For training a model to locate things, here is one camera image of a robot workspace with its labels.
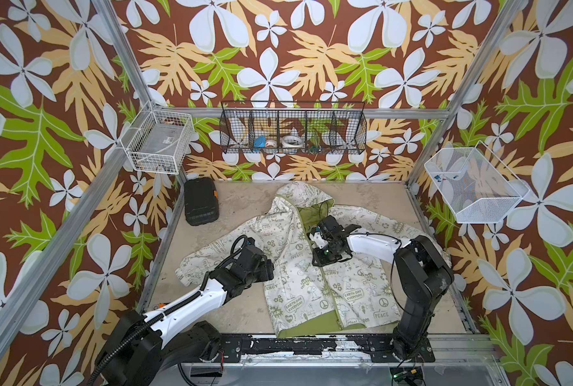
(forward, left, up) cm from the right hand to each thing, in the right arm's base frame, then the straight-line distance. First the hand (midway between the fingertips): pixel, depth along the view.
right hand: (314, 261), depth 93 cm
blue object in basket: (+37, +21, +29) cm, 52 cm away
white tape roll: (+41, +8, +26) cm, 50 cm away
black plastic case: (+25, +48, +8) cm, 55 cm away
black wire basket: (+46, +8, +30) cm, 56 cm away
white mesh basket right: (+15, -55, +27) cm, 63 cm away
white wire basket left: (+31, +58, +35) cm, 74 cm away
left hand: (-4, +17, +6) cm, 19 cm away
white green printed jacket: (-12, -15, -1) cm, 19 cm away
